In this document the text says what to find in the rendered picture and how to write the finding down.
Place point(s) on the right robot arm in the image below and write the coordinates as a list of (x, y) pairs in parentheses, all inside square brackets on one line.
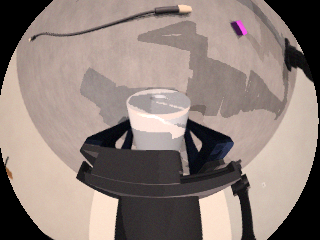
[(295, 60)]

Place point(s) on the cable plug with cream tip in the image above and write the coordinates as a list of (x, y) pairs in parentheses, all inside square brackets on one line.
[(180, 9)]

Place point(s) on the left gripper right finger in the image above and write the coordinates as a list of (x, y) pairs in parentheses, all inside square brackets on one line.
[(215, 145)]

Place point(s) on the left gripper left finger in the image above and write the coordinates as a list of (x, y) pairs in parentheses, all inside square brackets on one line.
[(109, 137)]

